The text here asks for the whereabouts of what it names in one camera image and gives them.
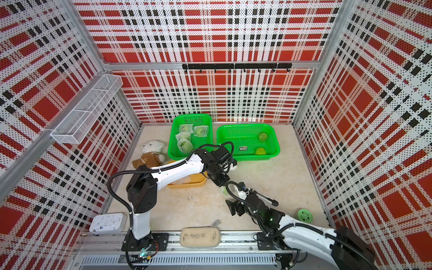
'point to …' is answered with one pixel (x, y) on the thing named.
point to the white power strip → (108, 223)
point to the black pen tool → (267, 199)
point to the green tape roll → (305, 215)
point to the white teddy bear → (153, 154)
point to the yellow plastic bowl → (190, 181)
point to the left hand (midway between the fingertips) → (225, 183)
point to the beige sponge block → (200, 237)
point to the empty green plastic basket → (188, 132)
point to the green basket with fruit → (250, 142)
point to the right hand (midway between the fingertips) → (236, 195)
